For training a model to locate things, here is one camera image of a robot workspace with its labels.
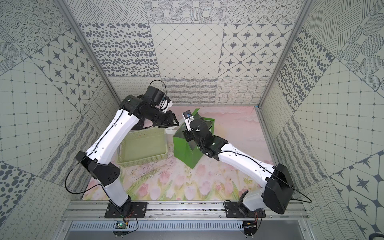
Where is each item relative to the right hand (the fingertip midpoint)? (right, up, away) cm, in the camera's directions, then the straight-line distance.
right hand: (188, 125), depth 78 cm
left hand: (-6, +2, -5) cm, 8 cm away
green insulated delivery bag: (0, -15, +4) cm, 16 cm away
